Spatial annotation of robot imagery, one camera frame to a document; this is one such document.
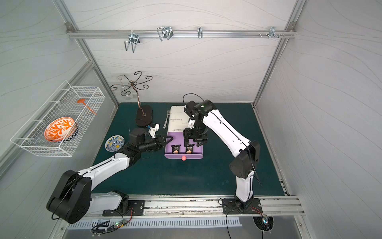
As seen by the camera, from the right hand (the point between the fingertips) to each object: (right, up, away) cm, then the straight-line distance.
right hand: (190, 144), depth 74 cm
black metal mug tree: (-36, +17, +37) cm, 54 cm away
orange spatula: (-58, +23, +5) cm, 63 cm away
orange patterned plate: (-57, +9, -10) cm, 58 cm away
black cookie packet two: (-1, -3, +4) cm, 5 cm away
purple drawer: (-7, +2, +6) cm, 9 cm away
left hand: (-10, +2, +5) cm, 11 cm away
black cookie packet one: (-8, -3, +4) cm, 9 cm away
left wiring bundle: (-34, -36, -6) cm, 50 cm away
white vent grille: (-15, -37, -4) cm, 40 cm away
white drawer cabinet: (-7, +13, +8) cm, 17 cm away
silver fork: (-19, +17, +41) cm, 48 cm away
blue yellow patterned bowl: (-51, -3, +22) cm, 55 cm away
